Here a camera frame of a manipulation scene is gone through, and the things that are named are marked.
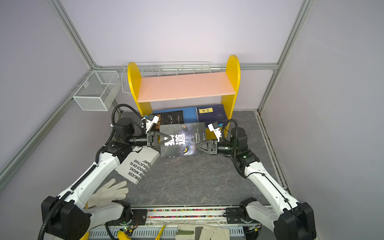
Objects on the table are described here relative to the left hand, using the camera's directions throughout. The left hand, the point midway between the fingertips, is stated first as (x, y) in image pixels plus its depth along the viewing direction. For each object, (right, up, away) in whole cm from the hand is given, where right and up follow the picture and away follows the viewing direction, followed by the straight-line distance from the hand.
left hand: (169, 141), depth 66 cm
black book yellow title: (-4, +12, +30) cm, 33 cm away
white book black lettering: (-24, -16, +23) cm, 37 cm away
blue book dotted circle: (+21, +14, +28) cm, 38 cm away
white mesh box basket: (-54, +30, +32) cm, 69 cm away
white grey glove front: (+20, -44, +3) cm, 48 cm away
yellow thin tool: (-5, -43, +1) cm, 44 cm away
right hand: (+12, -3, +1) cm, 12 cm away
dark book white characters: (+7, +2, +1) cm, 7 cm away
